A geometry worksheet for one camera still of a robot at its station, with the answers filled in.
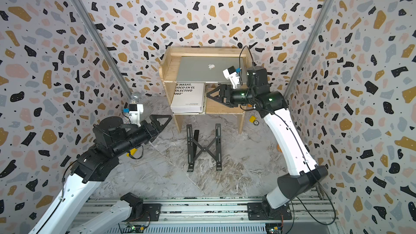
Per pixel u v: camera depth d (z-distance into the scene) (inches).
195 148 35.7
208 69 29.2
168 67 29.4
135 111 22.2
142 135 21.3
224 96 21.6
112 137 17.3
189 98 33.0
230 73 23.3
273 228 28.1
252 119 43.1
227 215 29.2
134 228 27.7
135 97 33.2
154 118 21.2
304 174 15.8
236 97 22.2
